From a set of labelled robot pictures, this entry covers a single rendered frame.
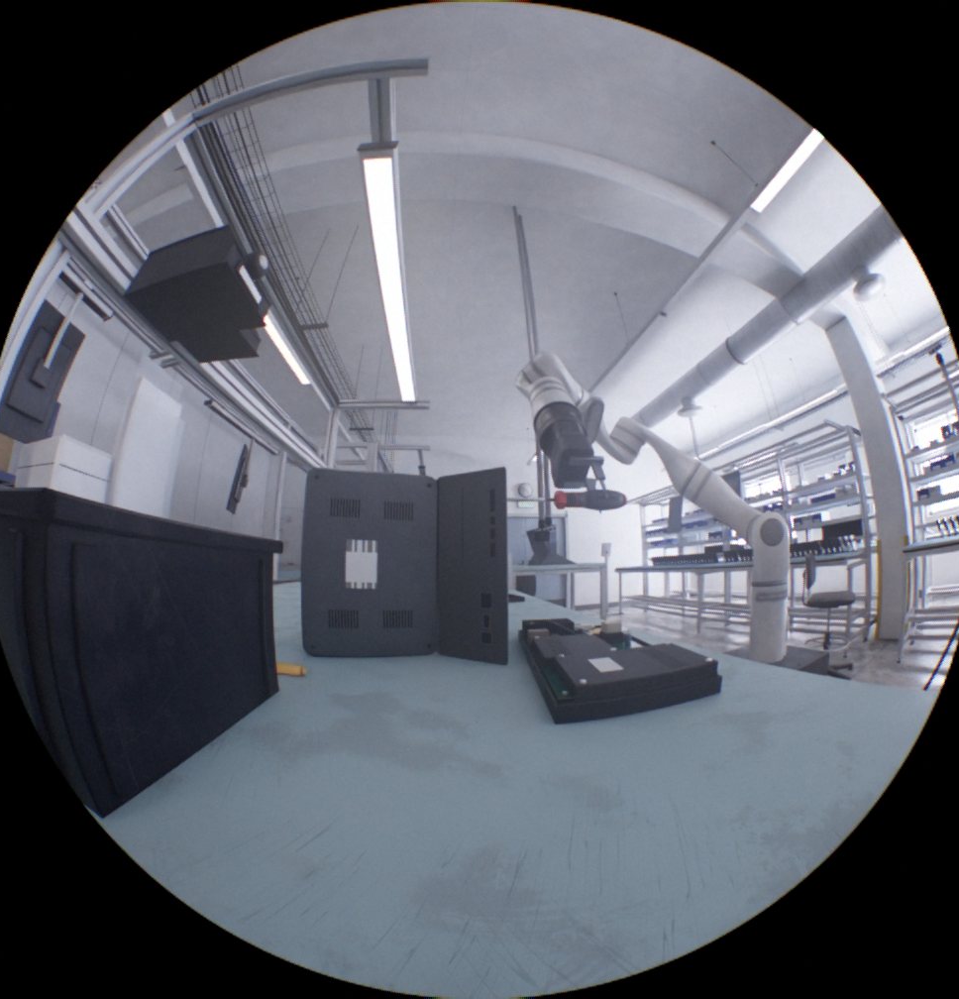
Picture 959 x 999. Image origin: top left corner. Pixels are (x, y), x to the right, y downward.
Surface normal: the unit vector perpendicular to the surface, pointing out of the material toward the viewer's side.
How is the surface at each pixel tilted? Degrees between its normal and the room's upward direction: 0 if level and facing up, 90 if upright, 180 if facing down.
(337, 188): 180
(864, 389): 90
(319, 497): 90
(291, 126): 180
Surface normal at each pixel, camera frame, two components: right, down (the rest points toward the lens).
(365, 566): 0.37, -0.17
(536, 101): 0.00, 0.98
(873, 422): -0.99, -0.01
